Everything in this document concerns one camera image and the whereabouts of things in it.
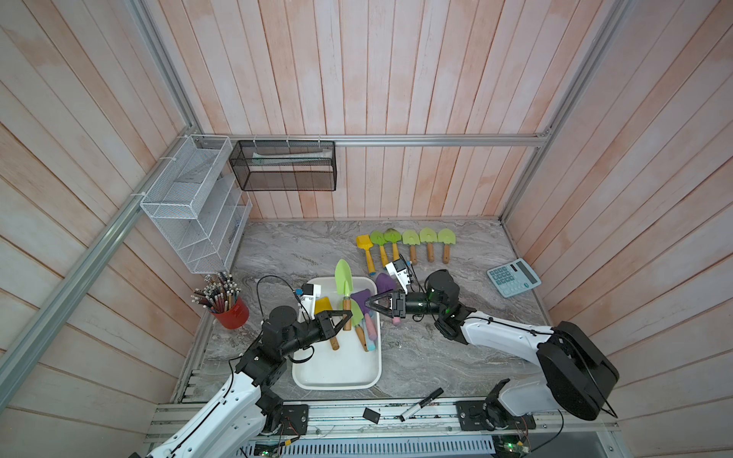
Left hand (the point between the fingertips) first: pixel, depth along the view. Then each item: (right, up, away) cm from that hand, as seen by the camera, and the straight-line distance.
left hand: (350, 320), depth 72 cm
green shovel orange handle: (+17, +23, +41) cm, 50 cm away
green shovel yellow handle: (+10, +23, +40) cm, 47 cm away
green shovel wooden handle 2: (+31, +23, +42) cm, 57 cm away
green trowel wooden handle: (+2, -3, +17) cm, 18 cm away
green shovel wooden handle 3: (+38, +23, +42) cm, 61 cm away
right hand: (+5, +4, 0) cm, 6 cm away
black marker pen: (+20, -24, +3) cm, 31 cm away
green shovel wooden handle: (+24, +23, +42) cm, 53 cm away
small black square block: (+6, -26, +2) cm, 27 cm away
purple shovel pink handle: (+3, +1, +24) cm, 25 cm away
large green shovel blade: (-2, +10, +4) cm, 11 cm away
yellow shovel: (-10, 0, +21) cm, 23 cm away
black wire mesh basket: (-25, +50, +32) cm, 64 cm away
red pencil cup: (-35, -2, +13) cm, 38 cm away
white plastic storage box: (0, -16, +8) cm, 18 cm away
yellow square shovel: (+4, +21, +38) cm, 44 cm away
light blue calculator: (+58, +8, +28) cm, 65 cm away
